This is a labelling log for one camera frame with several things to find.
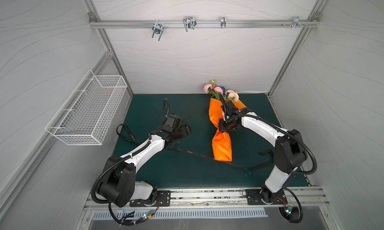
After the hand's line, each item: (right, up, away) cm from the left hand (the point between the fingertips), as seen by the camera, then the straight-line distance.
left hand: (189, 128), depth 87 cm
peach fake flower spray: (+30, +21, +14) cm, 39 cm away
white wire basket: (-47, +8, -19) cm, 51 cm away
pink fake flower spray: (+13, +26, +17) cm, 34 cm away
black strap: (+34, -21, -4) cm, 40 cm away
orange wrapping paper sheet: (+18, -6, -6) cm, 20 cm away
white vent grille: (-5, -39, -17) cm, 42 cm away
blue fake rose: (+24, +26, +18) cm, 40 cm away
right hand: (+20, +1, +3) cm, 20 cm away
